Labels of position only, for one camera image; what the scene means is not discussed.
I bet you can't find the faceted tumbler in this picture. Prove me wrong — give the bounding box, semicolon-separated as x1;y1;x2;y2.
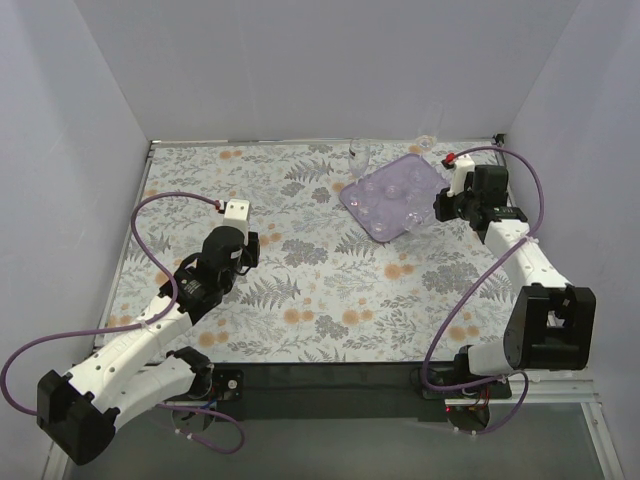
403;203;436;233

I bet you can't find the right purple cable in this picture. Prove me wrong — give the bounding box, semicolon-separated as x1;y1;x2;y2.
420;145;544;435

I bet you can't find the purple cable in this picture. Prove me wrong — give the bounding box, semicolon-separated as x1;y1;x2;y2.
420;145;544;435
0;192;246;455

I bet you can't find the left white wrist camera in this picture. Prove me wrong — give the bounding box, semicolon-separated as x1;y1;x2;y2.
222;199;251;246

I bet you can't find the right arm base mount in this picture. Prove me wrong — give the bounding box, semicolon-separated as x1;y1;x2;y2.
409;367;512;435

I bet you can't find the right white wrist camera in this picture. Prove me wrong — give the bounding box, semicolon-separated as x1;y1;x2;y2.
443;153;475;198

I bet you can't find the faceted glass edge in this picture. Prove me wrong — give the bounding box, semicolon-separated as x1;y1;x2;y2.
357;204;376;224

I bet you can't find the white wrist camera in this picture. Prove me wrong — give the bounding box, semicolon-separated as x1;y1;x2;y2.
443;153;475;198
222;199;251;246

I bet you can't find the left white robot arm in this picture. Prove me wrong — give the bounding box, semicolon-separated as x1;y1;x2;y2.
37;220;259;465

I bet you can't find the floral table mat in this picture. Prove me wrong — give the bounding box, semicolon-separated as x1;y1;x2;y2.
102;143;517;362

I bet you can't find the lavender plastic tray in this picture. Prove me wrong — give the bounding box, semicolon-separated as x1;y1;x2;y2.
339;154;448;243

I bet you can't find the champagne flute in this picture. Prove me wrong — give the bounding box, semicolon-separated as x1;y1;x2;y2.
408;102;444;179
348;138;371;207

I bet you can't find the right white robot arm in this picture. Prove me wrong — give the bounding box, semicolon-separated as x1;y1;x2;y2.
427;155;596;388

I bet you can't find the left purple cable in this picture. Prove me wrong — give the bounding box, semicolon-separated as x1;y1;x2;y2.
0;192;246;455

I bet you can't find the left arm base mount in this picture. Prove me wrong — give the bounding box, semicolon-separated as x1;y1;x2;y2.
171;368;244;433

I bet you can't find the small glass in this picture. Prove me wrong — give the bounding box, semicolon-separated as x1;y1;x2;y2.
362;180;380;199
384;183;404;200

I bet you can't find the ribbed tumbler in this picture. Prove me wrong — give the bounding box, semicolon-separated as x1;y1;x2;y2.
408;168;438;195

